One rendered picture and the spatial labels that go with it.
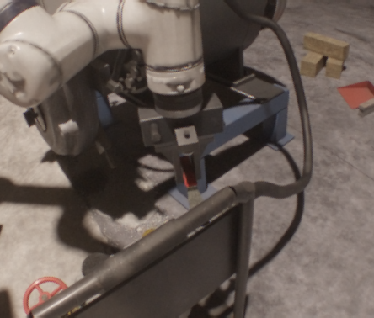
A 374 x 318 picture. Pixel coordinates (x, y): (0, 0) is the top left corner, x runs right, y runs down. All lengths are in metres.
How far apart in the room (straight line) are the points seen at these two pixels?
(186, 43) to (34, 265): 0.96
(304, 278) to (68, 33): 0.89
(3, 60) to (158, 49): 0.20
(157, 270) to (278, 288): 0.59
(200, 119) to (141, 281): 0.26
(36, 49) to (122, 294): 0.32
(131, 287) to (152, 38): 0.33
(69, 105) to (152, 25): 0.42
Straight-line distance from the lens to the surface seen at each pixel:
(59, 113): 0.83
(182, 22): 0.43
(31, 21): 0.39
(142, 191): 1.27
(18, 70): 0.37
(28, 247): 1.27
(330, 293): 1.02
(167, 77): 0.46
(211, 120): 0.52
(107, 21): 0.46
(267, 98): 1.28
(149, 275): 0.46
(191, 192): 0.57
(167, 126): 0.51
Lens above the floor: 0.87
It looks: 39 degrees down
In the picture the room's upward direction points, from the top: 7 degrees counter-clockwise
